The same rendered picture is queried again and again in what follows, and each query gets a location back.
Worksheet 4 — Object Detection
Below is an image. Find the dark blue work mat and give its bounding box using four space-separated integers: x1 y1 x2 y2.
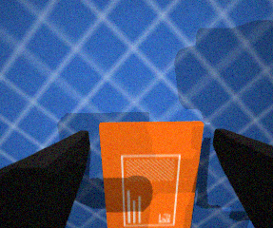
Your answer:
0 0 273 228

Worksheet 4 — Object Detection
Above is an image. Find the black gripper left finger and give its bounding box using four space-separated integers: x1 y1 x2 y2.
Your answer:
0 130 89 228

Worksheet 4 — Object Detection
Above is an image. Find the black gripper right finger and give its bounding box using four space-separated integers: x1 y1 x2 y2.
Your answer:
213 128 273 228

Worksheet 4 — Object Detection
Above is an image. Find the orange plate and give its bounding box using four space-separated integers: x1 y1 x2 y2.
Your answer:
99 122 204 228

